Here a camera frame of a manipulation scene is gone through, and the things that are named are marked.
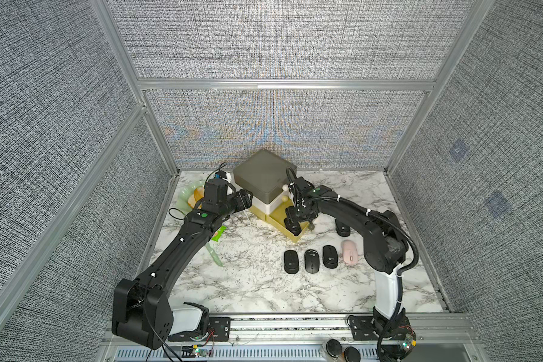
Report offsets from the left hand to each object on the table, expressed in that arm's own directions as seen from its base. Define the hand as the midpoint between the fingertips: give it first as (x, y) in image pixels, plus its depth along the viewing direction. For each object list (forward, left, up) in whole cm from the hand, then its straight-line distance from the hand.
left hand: (250, 193), depth 81 cm
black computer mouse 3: (-17, -15, -21) cm, 31 cm away
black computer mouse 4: (-7, -15, -9) cm, 19 cm away
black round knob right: (-48, -28, -13) cm, 57 cm away
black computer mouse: (-16, -30, -20) cm, 40 cm away
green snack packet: (-4, +15, -21) cm, 26 cm away
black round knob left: (-46, -23, -15) cm, 54 cm away
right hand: (+1, -17, -14) cm, 22 cm away
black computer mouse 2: (-17, -23, -22) cm, 36 cm away
